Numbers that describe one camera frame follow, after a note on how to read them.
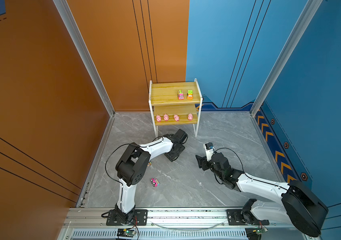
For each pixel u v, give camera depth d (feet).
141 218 2.42
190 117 3.06
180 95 2.65
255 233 2.29
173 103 2.64
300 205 1.39
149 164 2.94
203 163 2.47
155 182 2.71
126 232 2.32
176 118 3.06
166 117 3.03
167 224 2.38
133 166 1.67
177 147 2.29
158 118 3.03
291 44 2.67
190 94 2.65
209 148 2.38
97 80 3.26
